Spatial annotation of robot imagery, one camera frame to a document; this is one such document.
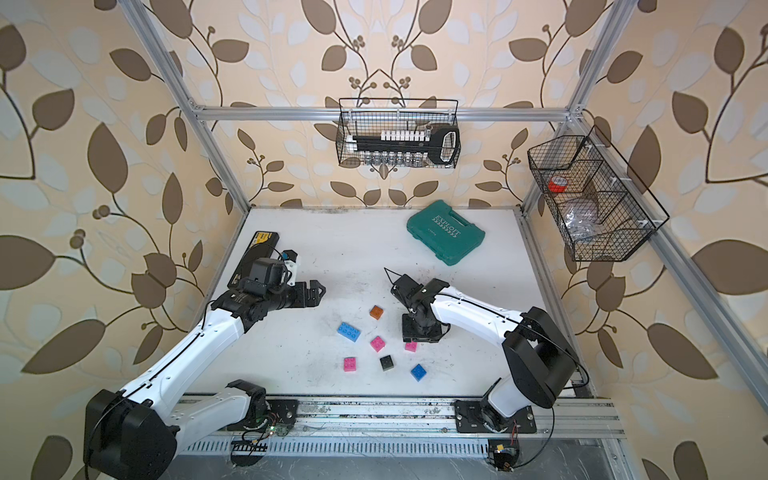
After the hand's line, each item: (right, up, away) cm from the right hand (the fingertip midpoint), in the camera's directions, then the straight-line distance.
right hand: (413, 339), depth 83 cm
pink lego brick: (-10, -2, +3) cm, 11 cm away
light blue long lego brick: (-19, +1, +4) cm, 19 cm away
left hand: (-30, +15, -1) cm, 33 cm away
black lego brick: (-8, -6, -1) cm, 10 cm away
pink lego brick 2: (-1, -3, +1) cm, 3 cm away
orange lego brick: (-11, +6, +8) cm, 15 cm away
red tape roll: (+39, +43, -3) cm, 58 cm away
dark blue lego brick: (+1, -8, -3) cm, 9 cm away
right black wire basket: (+46, +36, -11) cm, 59 cm away
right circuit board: (+21, -24, -11) cm, 34 cm away
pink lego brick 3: (-18, -6, -2) cm, 19 cm away
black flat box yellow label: (-54, +26, +24) cm, 64 cm away
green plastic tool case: (+11, +32, +25) cm, 42 cm away
